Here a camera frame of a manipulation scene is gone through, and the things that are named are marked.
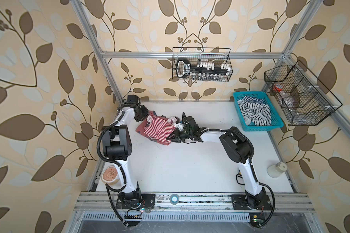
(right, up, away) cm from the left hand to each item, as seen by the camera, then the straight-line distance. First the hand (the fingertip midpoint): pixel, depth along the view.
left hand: (146, 112), depth 98 cm
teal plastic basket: (+90, -6, +1) cm, 90 cm away
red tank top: (-4, -12, +1) cm, 13 cm away
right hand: (+15, -17, -6) cm, 24 cm away
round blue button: (+20, -47, -22) cm, 56 cm away
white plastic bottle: (+75, -33, -20) cm, 84 cm away
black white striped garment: (+79, +1, +9) cm, 79 cm away
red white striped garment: (+9, -11, +1) cm, 15 cm away
